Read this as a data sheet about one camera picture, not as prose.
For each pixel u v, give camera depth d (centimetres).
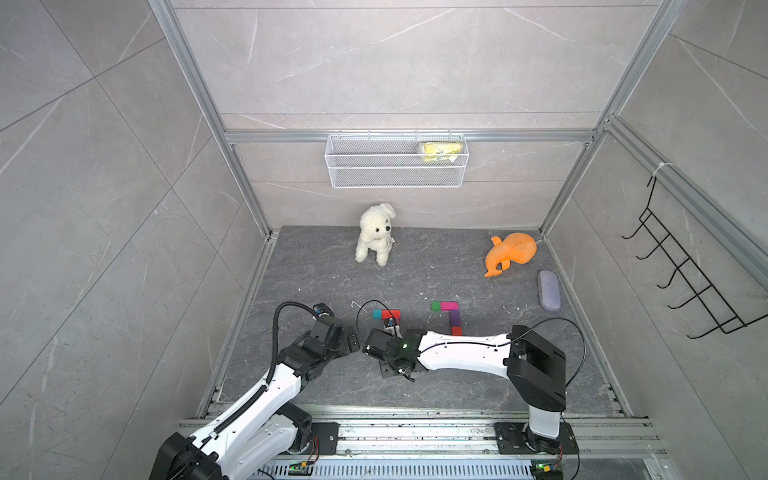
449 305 98
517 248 107
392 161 101
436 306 97
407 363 59
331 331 64
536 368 45
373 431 76
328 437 73
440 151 85
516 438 72
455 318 95
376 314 95
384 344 64
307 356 59
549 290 99
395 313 98
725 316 59
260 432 57
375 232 98
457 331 92
